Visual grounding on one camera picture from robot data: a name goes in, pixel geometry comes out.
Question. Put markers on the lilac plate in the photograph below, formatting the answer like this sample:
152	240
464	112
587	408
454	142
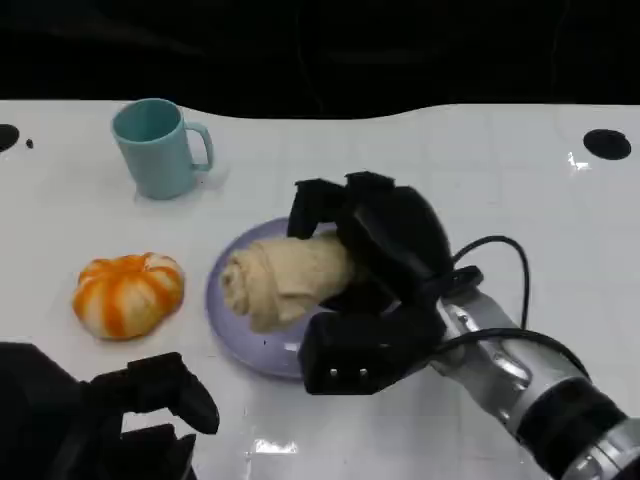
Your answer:
235	330

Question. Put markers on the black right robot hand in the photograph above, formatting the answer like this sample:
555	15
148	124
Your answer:
390	235

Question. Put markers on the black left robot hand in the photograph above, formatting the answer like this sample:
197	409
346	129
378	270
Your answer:
75	415

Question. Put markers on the orange and white bread roll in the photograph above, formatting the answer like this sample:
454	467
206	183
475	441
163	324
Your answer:
127	295

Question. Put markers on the pale green mug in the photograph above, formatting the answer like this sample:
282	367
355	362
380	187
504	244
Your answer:
152	150

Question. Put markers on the beige towel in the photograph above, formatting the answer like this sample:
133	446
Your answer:
285	282

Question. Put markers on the black table grommet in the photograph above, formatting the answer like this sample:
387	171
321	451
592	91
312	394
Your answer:
5	137
606	144

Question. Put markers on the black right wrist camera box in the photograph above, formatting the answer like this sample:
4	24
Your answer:
365	350

